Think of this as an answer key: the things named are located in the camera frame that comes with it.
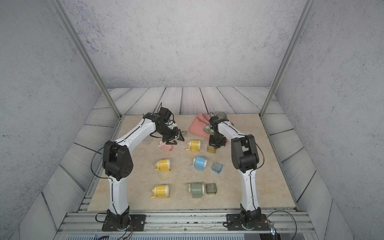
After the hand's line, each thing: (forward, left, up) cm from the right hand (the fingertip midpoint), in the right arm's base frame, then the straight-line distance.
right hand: (215, 146), depth 99 cm
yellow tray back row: (-2, +3, -1) cm, 4 cm away
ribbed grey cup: (+26, -6, +2) cm, 27 cm away
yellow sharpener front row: (-31, +30, +5) cm, 43 cm away
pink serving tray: (+22, +12, -4) cm, 25 cm away
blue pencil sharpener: (-14, +11, +4) cm, 18 cm away
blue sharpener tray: (-14, 0, -3) cm, 14 cm away
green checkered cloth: (+16, +5, -1) cm, 16 cm away
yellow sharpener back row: (-3, +14, +5) cm, 15 cm away
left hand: (-4, +20, +12) cm, 23 cm away
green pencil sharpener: (-29, +12, +5) cm, 32 cm away
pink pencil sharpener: (-2, +33, +2) cm, 33 cm away
